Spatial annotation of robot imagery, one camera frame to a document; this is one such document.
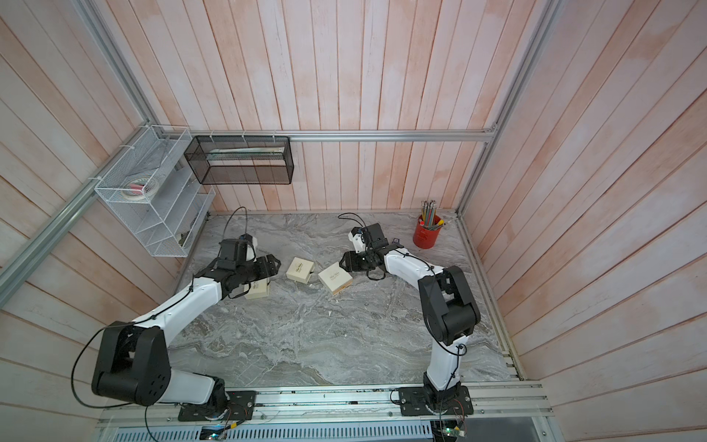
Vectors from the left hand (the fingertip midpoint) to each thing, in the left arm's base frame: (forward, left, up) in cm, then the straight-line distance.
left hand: (271, 269), depth 90 cm
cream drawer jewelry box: (+4, -8, -7) cm, 12 cm away
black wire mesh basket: (+40, +16, +15) cm, 45 cm away
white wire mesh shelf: (+3, +27, +18) cm, 33 cm away
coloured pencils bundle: (+22, -55, +6) cm, 60 cm away
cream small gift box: (+1, -21, -7) cm, 22 cm away
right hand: (+5, -25, -3) cm, 25 cm away
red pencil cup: (+17, -55, -4) cm, 58 cm away
